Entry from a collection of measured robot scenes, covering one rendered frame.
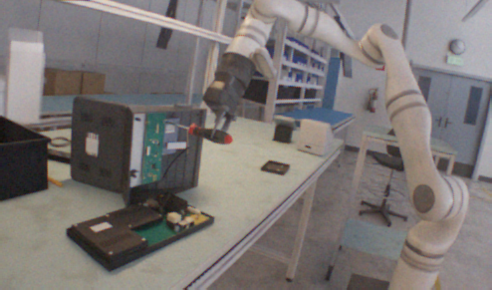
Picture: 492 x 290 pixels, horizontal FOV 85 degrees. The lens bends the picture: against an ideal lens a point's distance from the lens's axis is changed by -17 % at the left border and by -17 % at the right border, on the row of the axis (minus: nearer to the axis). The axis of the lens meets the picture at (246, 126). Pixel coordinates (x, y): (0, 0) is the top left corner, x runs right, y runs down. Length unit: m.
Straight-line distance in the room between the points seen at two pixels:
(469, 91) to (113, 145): 7.08
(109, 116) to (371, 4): 6.94
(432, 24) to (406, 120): 6.65
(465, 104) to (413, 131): 6.67
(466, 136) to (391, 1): 3.26
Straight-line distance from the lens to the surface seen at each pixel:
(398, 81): 0.76
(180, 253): 0.57
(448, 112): 7.29
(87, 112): 0.77
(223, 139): 0.60
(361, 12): 7.36
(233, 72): 0.64
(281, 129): 1.58
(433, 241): 0.70
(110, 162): 0.76
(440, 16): 7.40
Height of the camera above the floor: 1.31
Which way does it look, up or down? 9 degrees down
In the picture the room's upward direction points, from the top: 9 degrees clockwise
